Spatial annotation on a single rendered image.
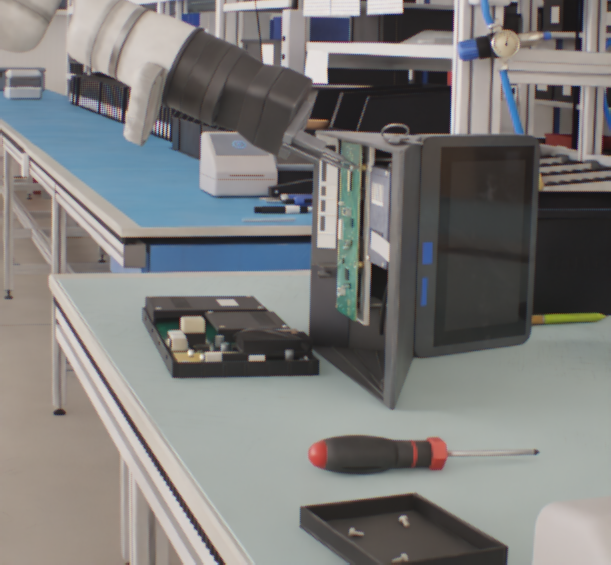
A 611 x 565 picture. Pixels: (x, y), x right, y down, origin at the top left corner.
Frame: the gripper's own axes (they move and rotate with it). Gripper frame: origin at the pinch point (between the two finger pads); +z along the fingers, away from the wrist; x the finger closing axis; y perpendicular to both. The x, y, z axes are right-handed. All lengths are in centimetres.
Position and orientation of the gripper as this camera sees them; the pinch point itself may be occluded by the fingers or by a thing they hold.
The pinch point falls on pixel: (352, 167)
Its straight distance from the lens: 126.9
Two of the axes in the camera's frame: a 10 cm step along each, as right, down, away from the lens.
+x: -2.1, 6.0, 7.7
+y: 3.8, -6.8, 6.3
